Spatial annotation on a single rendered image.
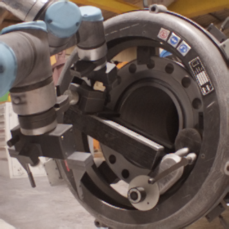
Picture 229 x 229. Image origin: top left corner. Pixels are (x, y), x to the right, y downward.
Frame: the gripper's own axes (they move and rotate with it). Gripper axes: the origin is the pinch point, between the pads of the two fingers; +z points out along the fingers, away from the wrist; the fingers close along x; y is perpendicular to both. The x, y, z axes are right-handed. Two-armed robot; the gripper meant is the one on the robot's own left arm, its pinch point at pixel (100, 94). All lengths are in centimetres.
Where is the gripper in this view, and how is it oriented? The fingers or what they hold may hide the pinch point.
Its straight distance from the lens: 108.3
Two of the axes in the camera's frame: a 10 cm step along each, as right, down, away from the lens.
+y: 5.7, -6.3, 5.3
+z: 1.1, 6.9, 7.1
